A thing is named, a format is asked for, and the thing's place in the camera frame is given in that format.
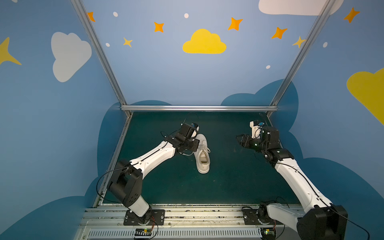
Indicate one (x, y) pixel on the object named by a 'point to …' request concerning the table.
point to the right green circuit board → (268, 233)
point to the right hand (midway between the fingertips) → (241, 135)
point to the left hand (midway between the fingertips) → (195, 141)
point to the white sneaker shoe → (202, 155)
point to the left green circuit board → (143, 232)
